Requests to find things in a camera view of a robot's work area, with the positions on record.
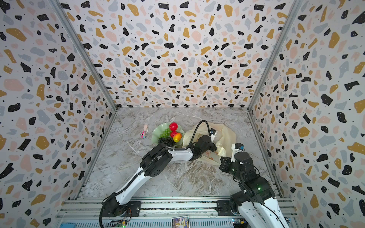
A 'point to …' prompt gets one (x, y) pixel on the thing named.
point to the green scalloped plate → (158, 129)
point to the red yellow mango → (177, 137)
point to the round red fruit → (173, 126)
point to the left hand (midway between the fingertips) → (220, 139)
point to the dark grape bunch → (168, 141)
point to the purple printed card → (180, 222)
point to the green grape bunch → (166, 133)
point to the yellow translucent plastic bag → (188, 135)
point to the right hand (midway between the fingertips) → (220, 158)
